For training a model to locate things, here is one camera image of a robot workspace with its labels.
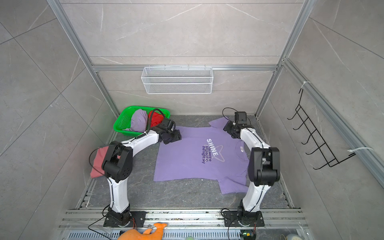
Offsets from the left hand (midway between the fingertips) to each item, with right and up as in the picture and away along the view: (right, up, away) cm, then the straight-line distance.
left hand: (178, 134), depth 97 cm
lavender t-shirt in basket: (-30, +9, +10) cm, 33 cm away
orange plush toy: (-16, -43, -33) cm, 57 cm away
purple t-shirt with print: (+17, -13, +1) cm, 22 cm away
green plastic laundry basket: (-43, +10, +13) cm, 46 cm away
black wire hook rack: (+65, -9, -39) cm, 76 cm away
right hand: (+32, +5, 0) cm, 33 cm away
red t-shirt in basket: (-17, +11, +10) cm, 23 cm away
